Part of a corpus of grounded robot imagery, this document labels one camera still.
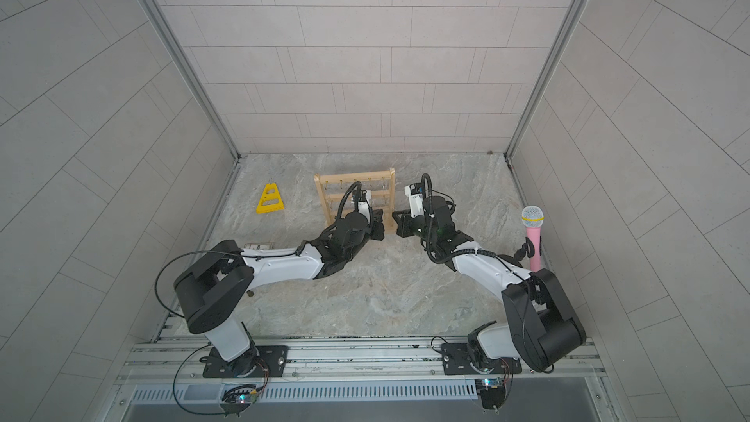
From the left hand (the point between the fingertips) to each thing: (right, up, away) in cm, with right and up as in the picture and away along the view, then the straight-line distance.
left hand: (390, 211), depth 85 cm
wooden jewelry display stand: (-18, +10, -10) cm, 23 cm away
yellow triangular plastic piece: (-45, -1, +14) cm, 47 cm away
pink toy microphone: (+33, 0, -18) cm, 38 cm away
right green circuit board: (+24, -41, -17) cm, 51 cm away
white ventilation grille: (-17, -40, -17) cm, 47 cm away
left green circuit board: (-35, -41, -20) cm, 58 cm away
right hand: (+1, -1, -1) cm, 1 cm away
